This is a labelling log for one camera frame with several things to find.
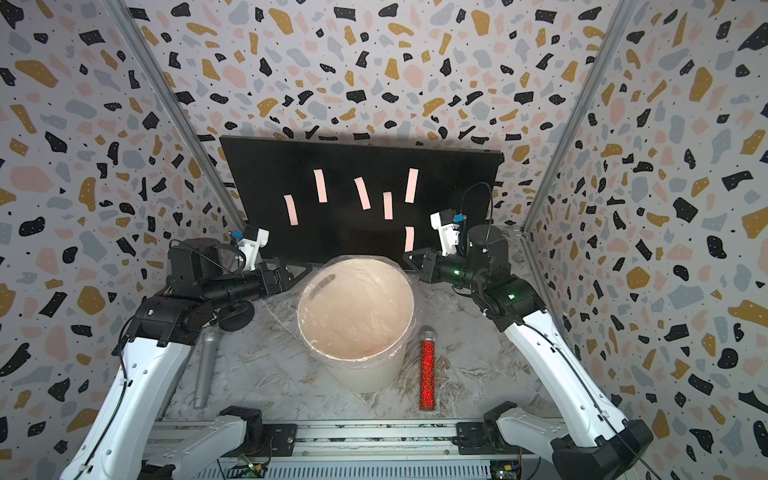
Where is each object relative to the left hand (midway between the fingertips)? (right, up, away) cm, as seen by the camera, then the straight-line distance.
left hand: (304, 272), depth 63 cm
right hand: (+21, +3, 0) cm, 21 cm away
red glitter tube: (+28, -29, +20) cm, 45 cm away
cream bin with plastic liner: (+9, -12, +15) cm, 21 cm away
